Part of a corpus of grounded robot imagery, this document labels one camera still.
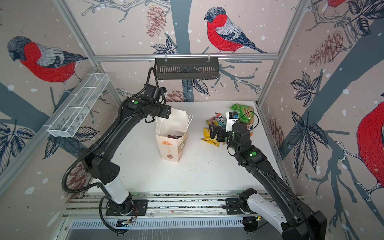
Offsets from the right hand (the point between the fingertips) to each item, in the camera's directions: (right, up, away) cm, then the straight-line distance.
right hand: (215, 126), depth 74 cm
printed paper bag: (-27, -7, +26) cm, 38 cm away
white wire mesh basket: (-72, +5, -1) cm, 72 cm away
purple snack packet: (-25, -9, +24) cm, 35 cm away
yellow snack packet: (-3, -8, +25) cm, 26 cm away
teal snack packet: (+8, +2, +26) cm, 27 cm away
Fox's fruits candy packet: (+3, +2, +32) cm, 32 cm away
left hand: (-27, +9, +5) cm, 29 cm away
